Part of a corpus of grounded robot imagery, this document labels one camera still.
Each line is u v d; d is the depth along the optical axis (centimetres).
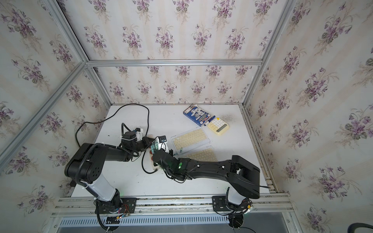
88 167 46
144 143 84
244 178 42
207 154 92
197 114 111
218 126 104
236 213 71
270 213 74
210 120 108
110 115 114
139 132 88
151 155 89
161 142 66
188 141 98
